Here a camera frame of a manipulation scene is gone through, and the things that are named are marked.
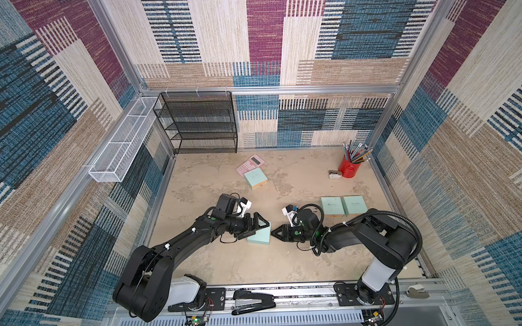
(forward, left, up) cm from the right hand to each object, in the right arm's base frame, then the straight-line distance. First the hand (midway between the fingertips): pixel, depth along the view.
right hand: (275, 235), depth 88 cm
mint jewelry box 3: (+30, +9, +2) cm, 31 cm away
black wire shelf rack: (+55, +38, +20) cm, 70 cm away
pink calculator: (+39, +11, +2) cm, 41 cm away
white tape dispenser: (+32, -32, +1) cm, 45 cm away
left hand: (-1, +5, +9) cm, 10 cm away
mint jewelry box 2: (+13, -26, +2) cm, 29 cm away
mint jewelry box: (-1, +6, +3) cm, 6 cm away
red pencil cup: (+31, -37, +6) cm, 49 cm away
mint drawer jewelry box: (+13, -37, +2) cm, 39 cm away
